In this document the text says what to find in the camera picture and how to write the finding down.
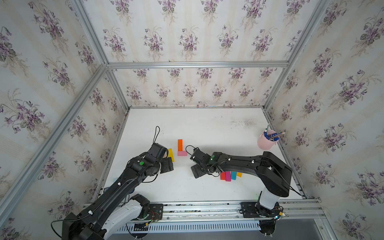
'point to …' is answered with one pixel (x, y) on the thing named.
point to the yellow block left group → (170, 154)
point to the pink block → (182, 153)
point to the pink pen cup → (267, 140)
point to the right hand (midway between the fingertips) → (201, 170)
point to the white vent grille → (198, 226)
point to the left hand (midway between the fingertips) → (169, 167)
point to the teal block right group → (233, 175)
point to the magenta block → (228, 176)
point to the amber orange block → (239, 174)
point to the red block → (223, 176)
